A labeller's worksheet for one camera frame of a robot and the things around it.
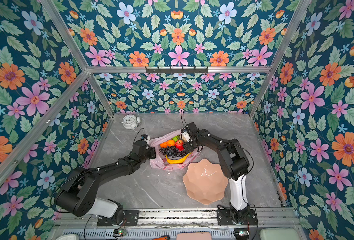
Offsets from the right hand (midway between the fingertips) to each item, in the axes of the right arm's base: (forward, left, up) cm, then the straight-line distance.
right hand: (190, 144), depth 99 cm
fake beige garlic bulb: (-2, +3, +11) cm, 11 cm away
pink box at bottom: (-50, -1, -2) cm, 50 cm away
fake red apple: (-2, +7, +3) cm, 8 cm away
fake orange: (-2, +13, +4) cm, 14 cm away
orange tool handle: (-51, +14, -1) cm, 52 cm away
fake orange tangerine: (-2, +18, +2) cm, 18 cm away
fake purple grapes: (-7, +12, +2) cm, 14 cm away
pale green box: (-49, -39, +1) cm, 63 cm away
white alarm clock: (+20, +46, +2) cm, 50 cm away
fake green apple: (+3, +10, +3) cm, 11 cm away
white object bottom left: (-50, +56, +1) cm, 75 cm away
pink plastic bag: (-15, +18, +4) cm, 24 cm away
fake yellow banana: (-12, +7, 0) cm, 14 cm away
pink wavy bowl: (-24, -8, -2) cm, 26 cm away
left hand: (-5, +21, +7) cm, 22 cm away
